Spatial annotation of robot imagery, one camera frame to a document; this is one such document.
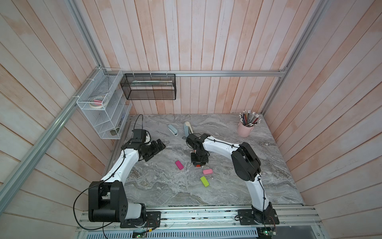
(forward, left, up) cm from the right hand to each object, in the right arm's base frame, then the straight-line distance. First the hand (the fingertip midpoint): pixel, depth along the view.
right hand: (195, 164), depth 93 cm
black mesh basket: (+47, +34, +26) cm, 64 cm away
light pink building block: (-4, -8, 0) cm, 9 cm away
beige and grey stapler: (+26, +6, +4) cm, 27 cm away
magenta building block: (-1, +10, +1) cm, 10 cm away
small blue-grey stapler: (+27, +18, +4) cm, 32 cm away
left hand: (+2, +21, +12) cm, 24 cm away
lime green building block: (-11, -5, +1) cm, 12 cm away
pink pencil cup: (+24, -35, +4) cm, 43 cm away
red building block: (-1, -2, +1) cm, 2 cm away
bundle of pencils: (+30, -38, +11) cm, 50 cm away
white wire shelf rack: (+9, +47, +30) cm, 57 cm away
